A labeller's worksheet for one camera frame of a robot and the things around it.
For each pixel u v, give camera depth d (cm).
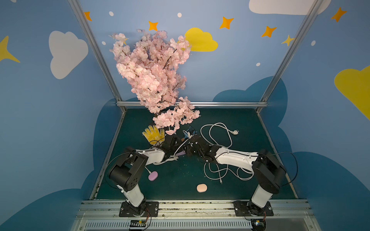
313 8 70
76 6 68
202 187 80
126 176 46
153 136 104
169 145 75
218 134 109
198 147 68
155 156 63
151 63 73
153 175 84
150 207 75
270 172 47
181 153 89
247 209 73
